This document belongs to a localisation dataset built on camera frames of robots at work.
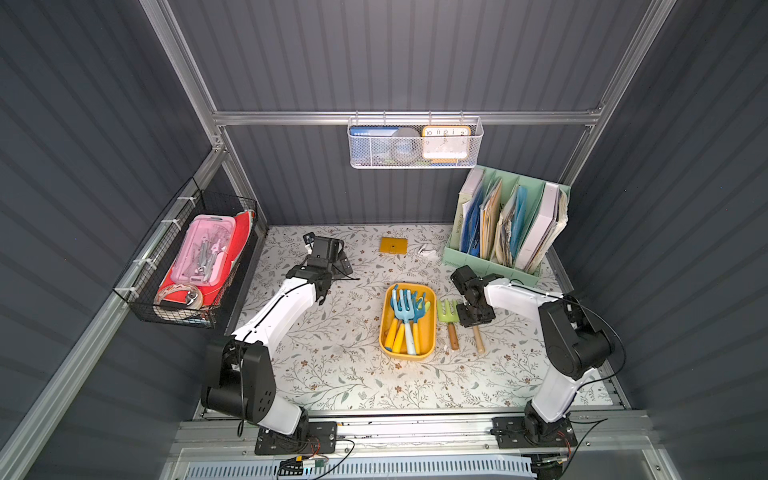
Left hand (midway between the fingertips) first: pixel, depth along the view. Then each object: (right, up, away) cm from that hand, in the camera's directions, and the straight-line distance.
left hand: (327, 265), depth 88 cm
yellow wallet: (+20, +7, +25) cm, 32 cm away
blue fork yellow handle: (+19, -19, +1) cm, 27 cm away
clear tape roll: (-26, -7, -21) cm, 34 cm away
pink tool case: (-27, +4, -16) cm, 32 cm away
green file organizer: (+56, +13, +4) cm, 57 cm away
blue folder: (+57, +14, +2) cm, 59 cm away
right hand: (+47, -17, +6) cm, 50 cm away
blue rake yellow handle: (+28, -14, +8) cm, 33 cm away
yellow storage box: (+30, -19, +4) cm, 36 cm away
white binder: (+64, +11, +1) cm, 65 cm away
